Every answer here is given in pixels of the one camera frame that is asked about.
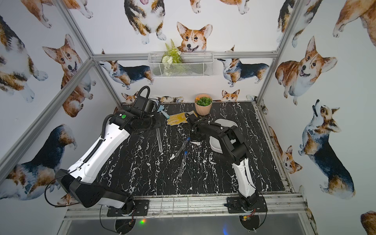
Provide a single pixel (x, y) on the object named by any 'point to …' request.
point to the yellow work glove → (176, 119)
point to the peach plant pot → (203, 103)
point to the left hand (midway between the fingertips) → (163, 119)
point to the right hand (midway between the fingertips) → (194, 140)
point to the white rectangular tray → (215, 143)
